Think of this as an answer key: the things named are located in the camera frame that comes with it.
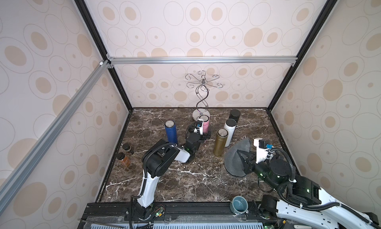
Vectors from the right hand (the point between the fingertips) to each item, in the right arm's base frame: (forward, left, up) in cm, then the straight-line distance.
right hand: (242, 150), depth 64 cm
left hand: (+26, +15, -12) cm, 32 cm away
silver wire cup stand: (+45, +17, +3) cm, 49 cm away
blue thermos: (+17, +35, -7) cm, 40 cm away
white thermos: (+21, +2, -8) cm, 22 cm away
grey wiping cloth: (-3, +4, -4) cm, 7 cm away
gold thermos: (+13, +7, -14) cm, 21 cm away
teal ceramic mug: (-15, -2, -29) cm, 33 cm away
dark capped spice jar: (+9, +62, -17) cm, 65 cm away
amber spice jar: (+3, +62, -21) cm, 65 cm away
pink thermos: (+22, +16, -8) cm, 28 cm away
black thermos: (+30, -2, -8) cm, 31 cm away
